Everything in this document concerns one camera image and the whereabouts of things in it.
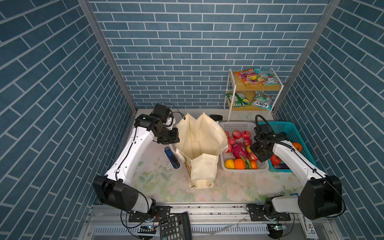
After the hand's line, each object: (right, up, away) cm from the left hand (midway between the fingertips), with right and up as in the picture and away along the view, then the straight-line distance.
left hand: (179, 139), depth 75 cm
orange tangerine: (+33, -14, +6) cm, 36 cm away
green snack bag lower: (+38, +25, +27) cm, 53 cm away
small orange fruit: (+42, -16, +11) cm, 46 cm away
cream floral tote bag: (+12, -4, +24) cm, 27 cm away
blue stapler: (-7, -12, +14) cm, 19 cm away
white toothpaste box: (+61, -40, -6) cm, 74 cm away
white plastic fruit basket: (+46, -16, +9) cm, 50 cm away
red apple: (+30, -8, +18) cm, 36 cm away
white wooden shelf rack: (+50, +33, +35) cm, 69 cm away
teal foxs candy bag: (+54, +24, +27) cm, 65 cm away
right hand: (+41, -7, +10) cm, 43 cm away
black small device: (+24, +13, +43) cm, 51 cm away
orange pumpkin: (+70, -5, +14) cm, 71 cm away
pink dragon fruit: (+35, -8, +12) cm, 37 cm away
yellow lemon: (+28, -15, +9) cm, 33 cm away
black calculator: (0, -40, -7) cm, 40 cm away
